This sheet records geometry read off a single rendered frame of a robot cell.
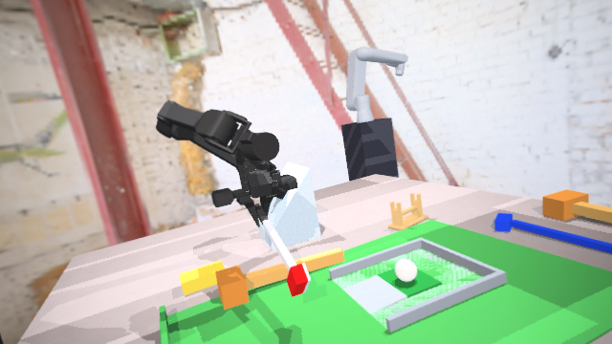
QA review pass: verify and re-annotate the green flat mat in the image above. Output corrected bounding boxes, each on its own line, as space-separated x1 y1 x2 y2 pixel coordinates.
167 219 612 344

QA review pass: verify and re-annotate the blue putter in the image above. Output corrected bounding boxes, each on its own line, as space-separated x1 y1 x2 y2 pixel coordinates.
495 213 612 253

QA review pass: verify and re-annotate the white golf ball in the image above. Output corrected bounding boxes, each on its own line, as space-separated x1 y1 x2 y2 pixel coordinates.
395 259 417 282

